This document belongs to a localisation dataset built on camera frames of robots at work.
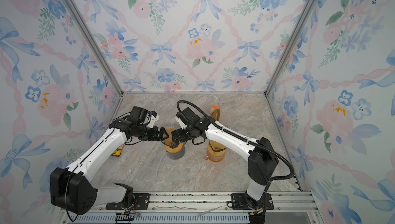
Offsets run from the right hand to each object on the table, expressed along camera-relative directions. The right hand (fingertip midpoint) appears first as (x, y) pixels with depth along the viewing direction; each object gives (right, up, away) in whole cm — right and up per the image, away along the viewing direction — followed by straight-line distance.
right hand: (179, 136), depth 80 cm
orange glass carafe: (+19, -10, -1) cm, 22 cm away
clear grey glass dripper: (-3, -5, -1) cm, 6 cm away
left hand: (-9, 0, 0) cm, 9 cm away
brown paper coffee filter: (+19, -7, +1) cm, 20 cm away
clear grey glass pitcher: (-2, -11, +4) cm, 12 cm away
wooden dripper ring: (-2, -7, 0) cm, 8 cm away
